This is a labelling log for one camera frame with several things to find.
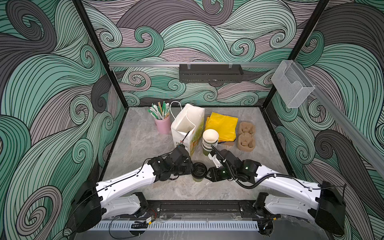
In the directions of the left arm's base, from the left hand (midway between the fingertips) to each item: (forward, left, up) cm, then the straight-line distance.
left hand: (195, 167), depth 75 cm
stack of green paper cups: (+16, -9, +4) cm, 18 cm away
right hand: (-4, -5, -3) cm, 7 cm away
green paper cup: (-4, -2, -8) cm, 9 cm away
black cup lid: (-1, -2, -2) cm, 3 cm away
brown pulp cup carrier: (+21, -34, -9) cm, 41 cm away
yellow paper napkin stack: (+32, -22, -8) cm, 40 cm away
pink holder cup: (+28, +20, -2) cm, 35 cm away
